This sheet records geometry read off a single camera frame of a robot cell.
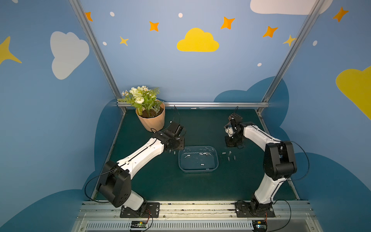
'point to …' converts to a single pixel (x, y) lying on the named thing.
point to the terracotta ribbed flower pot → (152, 118)
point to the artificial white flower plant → (145, 99)
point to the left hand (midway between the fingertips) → (181, 142)
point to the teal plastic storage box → (198, 159)
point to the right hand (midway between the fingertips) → (229, 144)
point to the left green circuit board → (138, 224)
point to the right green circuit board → (260, 225)
